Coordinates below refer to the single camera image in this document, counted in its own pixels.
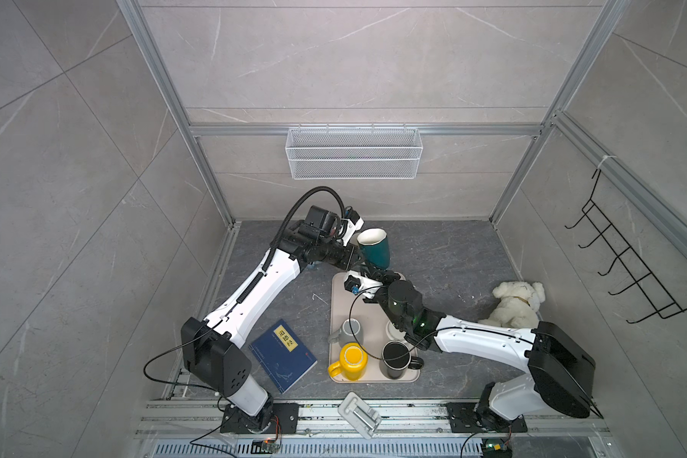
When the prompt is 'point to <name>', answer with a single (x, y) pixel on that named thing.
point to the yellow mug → (352, 363)
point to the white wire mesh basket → (353, 153)
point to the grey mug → (350, 331)
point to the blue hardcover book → (283, 355)
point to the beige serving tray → (345, 304)
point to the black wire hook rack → (641, 274)
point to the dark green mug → (375, 246)
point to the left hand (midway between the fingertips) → (365, 254)
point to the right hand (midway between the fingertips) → (373, 261)
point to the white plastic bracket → (360, 415)
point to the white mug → (394, 332)
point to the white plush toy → (518, 305)
